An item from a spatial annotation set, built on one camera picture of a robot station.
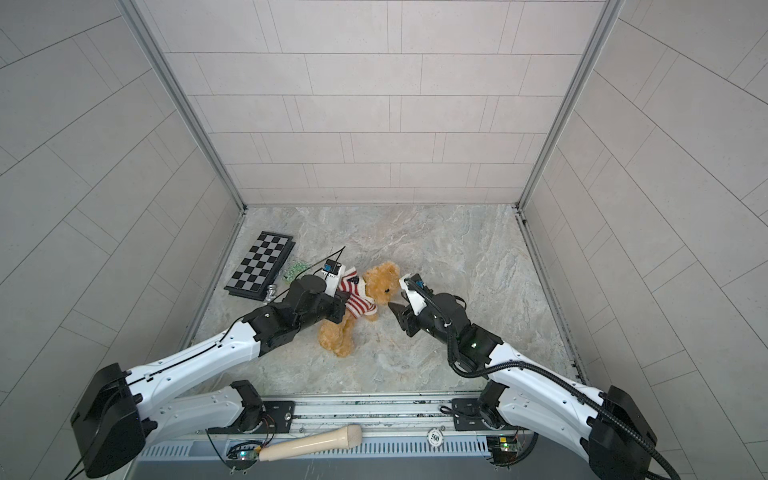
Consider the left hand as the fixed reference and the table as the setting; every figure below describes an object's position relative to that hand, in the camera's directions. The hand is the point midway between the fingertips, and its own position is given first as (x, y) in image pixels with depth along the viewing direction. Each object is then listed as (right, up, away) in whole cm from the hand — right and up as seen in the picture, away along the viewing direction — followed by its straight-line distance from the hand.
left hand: (358, 293), depth 78 cm
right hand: (+10, -2, -4) cm, 10 cm away
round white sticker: (+19, -32, -9) cm, 38 cm away
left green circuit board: (-23, -32, -14) cm, 42 cm away
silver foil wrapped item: (-29, -2, +13) cm, 32 cm away
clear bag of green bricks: (-24, +4, +18) cm, 30 cm away
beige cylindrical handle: (-4, -30, -13) cm, 33 cm away
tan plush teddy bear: (+6, +3, 0) cm, 7 cm away
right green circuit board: (+36, -33, -10) cm, 50 cm away
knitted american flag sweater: (0, -2, -1) cm, 3 cm away
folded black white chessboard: (-34, +5, +16) cm, 38 cm away
